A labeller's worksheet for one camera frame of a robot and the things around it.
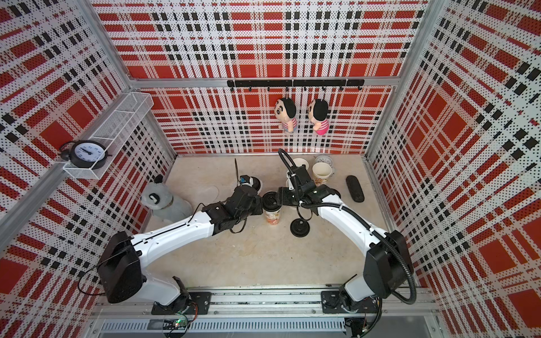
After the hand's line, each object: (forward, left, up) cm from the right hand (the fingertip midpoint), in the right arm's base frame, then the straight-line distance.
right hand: (285, 197), depth 82 cm
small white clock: (+34, -22, -14) cm, 43 cm away
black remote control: (+15, -36, -17) cm, 42 cm away
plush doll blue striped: (+34, -1, +17) cm, 38 cm away
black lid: (-3, +6, +1) cm, 6 cm away
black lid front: (-6, -6, -16) cm, 18 cm away
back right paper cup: (+15, -17, -2) cm, 22 cm away
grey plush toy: (-1, +50, +3) cm, 50 cm away
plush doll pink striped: (+38, -16, +13) cm, 43 cm away
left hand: (-1, +8, -2) cm, 8 cm away
